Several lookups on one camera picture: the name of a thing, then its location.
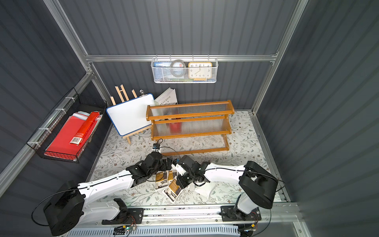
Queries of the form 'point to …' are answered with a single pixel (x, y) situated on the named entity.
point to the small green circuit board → (120, 230)
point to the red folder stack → (60, 146)
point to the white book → (168, 98)
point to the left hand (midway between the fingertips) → (167, 160)
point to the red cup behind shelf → (175, 127)
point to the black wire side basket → (75, 102)
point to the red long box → (84, 128)
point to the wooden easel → (123, 90)
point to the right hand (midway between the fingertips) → (176, 185)
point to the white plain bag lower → (207, 188)
